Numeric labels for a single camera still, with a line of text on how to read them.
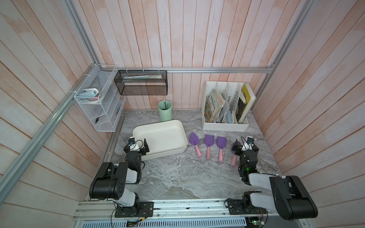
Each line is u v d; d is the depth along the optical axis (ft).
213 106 3.32
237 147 2.62
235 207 2.40
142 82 3.43
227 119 3.41
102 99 2.39
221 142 3.31
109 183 1.46
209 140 3.32
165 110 3.31
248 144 2.40
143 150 2.67
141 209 2.40
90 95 2.25
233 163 2.87
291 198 1.41
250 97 2.97
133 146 2.46
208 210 2.41
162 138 3.38
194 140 3.31
